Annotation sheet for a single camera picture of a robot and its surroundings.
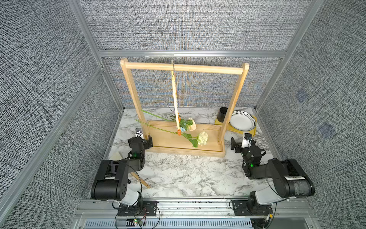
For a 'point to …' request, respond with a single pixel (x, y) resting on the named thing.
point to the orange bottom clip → (179, 132)
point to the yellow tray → (252, 130)
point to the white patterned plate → (242, 120)
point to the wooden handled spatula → (147, 185)
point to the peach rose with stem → (189, 124)
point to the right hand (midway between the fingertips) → (241, 134)
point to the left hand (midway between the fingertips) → (143, 134)
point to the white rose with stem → (200, 138)
